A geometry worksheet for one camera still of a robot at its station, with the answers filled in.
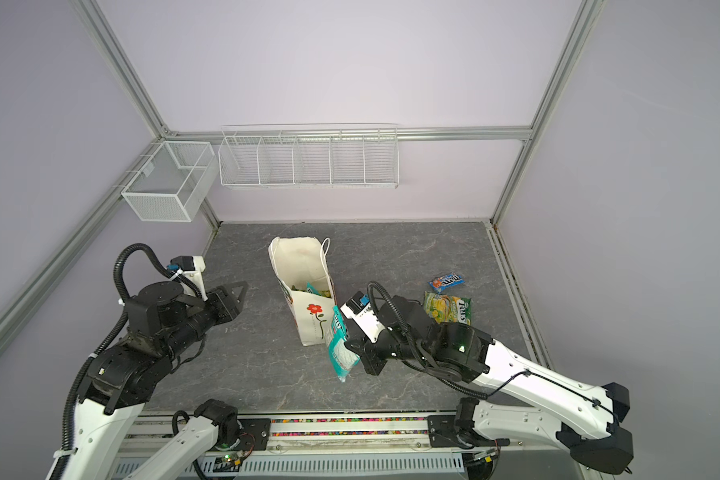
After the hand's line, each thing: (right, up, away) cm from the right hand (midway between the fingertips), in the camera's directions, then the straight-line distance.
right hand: (346, 346), depth 62 cm
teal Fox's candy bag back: (-2, -3, +2) cm, 4 cm away
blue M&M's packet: (+29, +9, +38) cm, 49 cm away
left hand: (-23, +11, +2) cm, 26 cm away
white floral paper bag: (-16, +13, +31) cm, 37 cm away
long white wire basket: (-13, +51, +37) cm, 64 cm away
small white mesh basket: (-63, +41, +37) cm, 84 cm away
